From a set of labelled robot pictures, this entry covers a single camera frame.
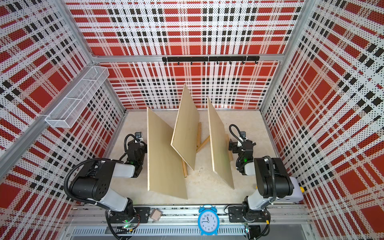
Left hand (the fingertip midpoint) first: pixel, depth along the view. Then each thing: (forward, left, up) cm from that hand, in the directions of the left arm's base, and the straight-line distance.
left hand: (145, 138), depth 94 cm
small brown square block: (-41, -13, -6) cm, 44 cm away
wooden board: (-27, -20, +12) cm, 36 cm away
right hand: (0, -61, -2) cm, 61 cm away
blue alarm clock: (-44, -39, -5) cm, 59 cm away
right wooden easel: (-8, -54, -5) cm, 55 cm away
